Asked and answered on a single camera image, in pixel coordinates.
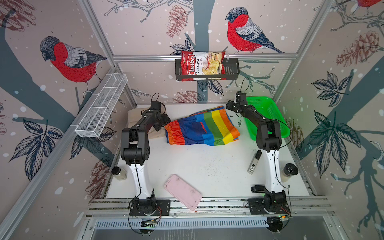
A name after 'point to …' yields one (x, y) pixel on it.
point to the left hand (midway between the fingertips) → (166, 121)
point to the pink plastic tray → (182, 191)
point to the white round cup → (289, 170)
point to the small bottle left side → (119, 173)
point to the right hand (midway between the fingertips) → (227, 106)
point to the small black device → (258, 189)
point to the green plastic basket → (268, 109)
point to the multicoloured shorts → (213, 126)
